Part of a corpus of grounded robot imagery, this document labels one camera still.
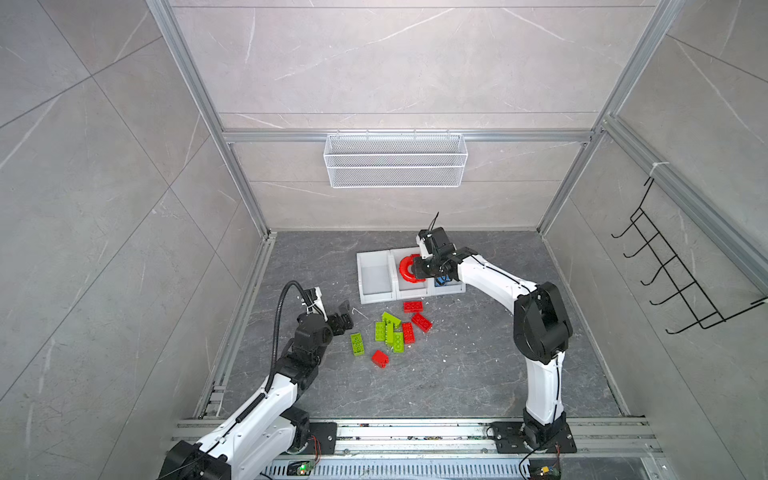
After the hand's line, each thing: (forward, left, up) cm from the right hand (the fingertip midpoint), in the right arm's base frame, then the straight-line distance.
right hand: (415, 265), depth 97 cm
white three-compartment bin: (+2, +12, -9) cm, 16 cm away
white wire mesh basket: (+30, +5, +20) cm, 36 cm away
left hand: (-15, +25, +5) cm, 29 cm away
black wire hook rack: (-26, -55, +19) cm, 64 cm away
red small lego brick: (-28, +12, -9) cm, 32 cm away
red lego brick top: (-11, +1, -8) cm, 14 cm away
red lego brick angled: (-16, -1, -9) cm, 19 cm away
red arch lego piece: (-2, +4, +1) cm, 5 cm away
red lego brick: (-20, +3, -8) cm, 22 cm away
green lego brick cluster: (-20, +10, -8) cm, 24 cm away
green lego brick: (-23, +19, -8) cm, 31 cm away
